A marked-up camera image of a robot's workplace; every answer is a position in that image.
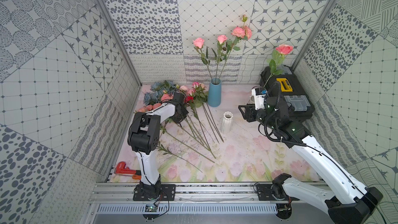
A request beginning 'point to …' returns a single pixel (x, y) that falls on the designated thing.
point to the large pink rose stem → (278, 59)
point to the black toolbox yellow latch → (292, 88)
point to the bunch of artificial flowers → (193, 130)
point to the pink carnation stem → (162, 148)
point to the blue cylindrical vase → (214, 98)
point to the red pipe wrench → (121, 168)
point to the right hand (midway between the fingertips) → (243, 108)
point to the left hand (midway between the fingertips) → (191, 116)
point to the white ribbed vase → (226, 127)
